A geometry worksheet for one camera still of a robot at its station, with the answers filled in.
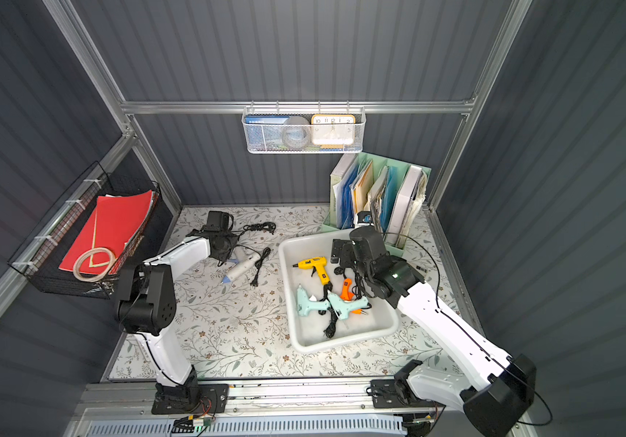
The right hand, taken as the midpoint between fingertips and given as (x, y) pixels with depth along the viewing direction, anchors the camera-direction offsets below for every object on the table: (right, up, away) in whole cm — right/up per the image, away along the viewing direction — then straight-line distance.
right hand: (355, 240), depth 75 cm
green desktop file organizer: (+12, +16, +19) cm, 27 cm away
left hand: (-43, 0, +23) cm, 49 cm away
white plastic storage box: (-9, -29, +10) cm, 31 cm away
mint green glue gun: (-15, -21, +12) cm, 29 cm away
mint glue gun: (-2, -22, +10) cm, 24 cm away
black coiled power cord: (-31, +5, +36) cm, 48 cm away
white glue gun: (-39, -10, +22) cm, 46 cm away
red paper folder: (-67, +5, -1) cm, 68 cm away
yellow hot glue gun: (-11, -9, +24) cm, 28 cm away
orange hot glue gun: (-1, -19, +16) cm, 25 cm away
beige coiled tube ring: (-70, -8, -9) cm, 71 cm away
